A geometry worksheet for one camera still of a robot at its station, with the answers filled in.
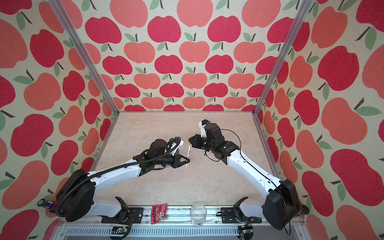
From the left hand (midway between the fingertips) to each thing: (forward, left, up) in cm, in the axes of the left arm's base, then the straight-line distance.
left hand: (190, 162), depth 76 cm
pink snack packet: (-20, +16, -15) cm, 30 cm away
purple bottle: (-19, +60, +2) cm, 63 cm away
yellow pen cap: (+11, 0, +7) cm, 13 cm away
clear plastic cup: (-20, -4, -17) cm, 27 cm away
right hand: (+10, -1, +7) cm, 12 cm away
